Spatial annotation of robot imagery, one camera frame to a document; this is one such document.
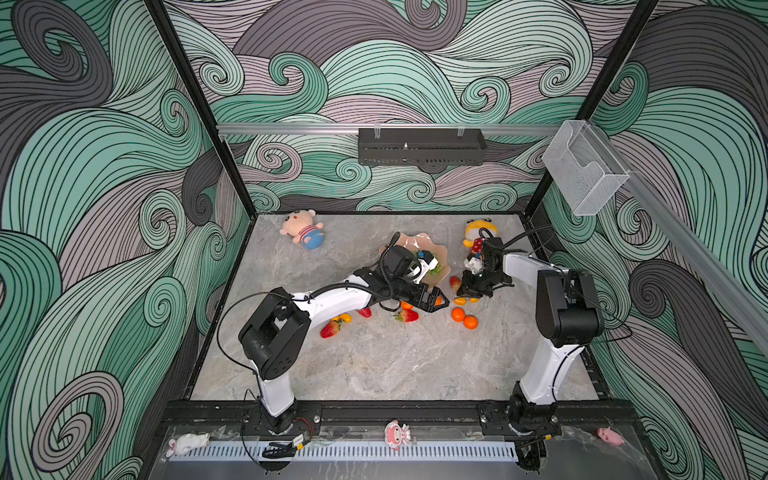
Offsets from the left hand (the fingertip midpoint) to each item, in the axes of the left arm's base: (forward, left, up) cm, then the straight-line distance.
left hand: (439, 297), depth 80 cm
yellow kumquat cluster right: (0, +26, -13) cm, 30 cm away
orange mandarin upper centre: (-5, +10, +4) cm, 11 cm away
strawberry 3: (+2, +20, -14) cm, 25 cm away
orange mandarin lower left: (+1, -8, -12) cm, 15 cm away
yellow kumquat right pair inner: (+6, -10, -13) cm, 17 cm away
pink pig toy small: (-30, -40, -11) cm, 51 cm away
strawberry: (+12, -9, -12) cm, 19 cm away
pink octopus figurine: (-31, +12, -10) cm, 34 cm away
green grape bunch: (+4, +1, +8) cm, 9 cm away
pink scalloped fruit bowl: (+28, 0, -10) cm, 30 cm away
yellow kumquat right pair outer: (+6, -14, -12) cm, 20 cm away
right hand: (+9, -11, -13) cm, 19 cm away
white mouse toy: (-33, +62, -12) cm, 71 cm away
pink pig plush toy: (+33, +46, -8) cm, 58 cm away
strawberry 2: (0, +8, -12) cm, 14 cm away
